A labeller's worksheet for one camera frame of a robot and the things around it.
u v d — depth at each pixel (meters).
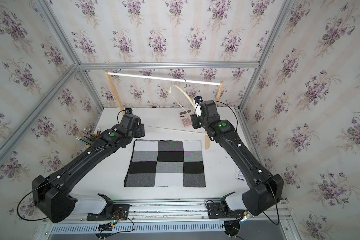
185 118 1.11
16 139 0.57
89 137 0.88
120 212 0.73
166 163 0.90
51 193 0.38
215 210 0.73
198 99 0.65
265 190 0.38
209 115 0.55
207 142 1.00
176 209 0.75
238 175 0.84
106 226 0.71
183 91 0.76
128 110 0.67
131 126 0.59
